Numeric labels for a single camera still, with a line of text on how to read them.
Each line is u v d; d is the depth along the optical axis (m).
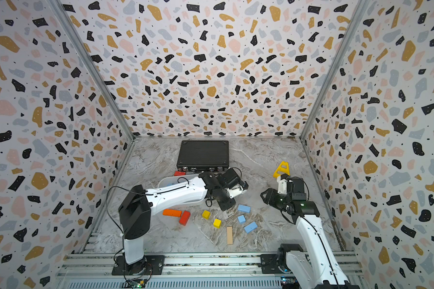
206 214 0.86
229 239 0.80
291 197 0.61
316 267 0.42
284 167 1.06
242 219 0.85
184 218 0.86
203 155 1.08
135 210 0.46
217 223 0.84
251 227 0.84
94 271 0.73
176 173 1.03
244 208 0.90
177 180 0.96
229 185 0.66
